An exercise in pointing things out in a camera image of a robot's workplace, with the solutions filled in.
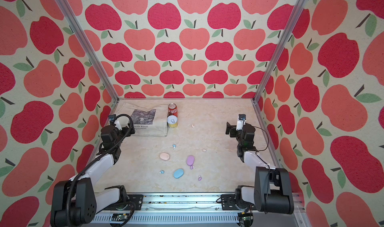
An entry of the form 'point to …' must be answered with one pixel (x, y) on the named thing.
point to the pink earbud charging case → (164, 156)
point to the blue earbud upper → (174, 146)
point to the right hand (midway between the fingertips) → (237, 125)
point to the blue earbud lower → (161, 171)
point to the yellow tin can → (172, 121)
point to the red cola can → (172, 110)
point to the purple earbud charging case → (190, 160)
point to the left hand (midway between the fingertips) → (125, 123)
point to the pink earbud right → (204, 150)
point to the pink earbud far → (192, 126)
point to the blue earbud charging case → (178, 173)
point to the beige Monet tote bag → (147, 121)
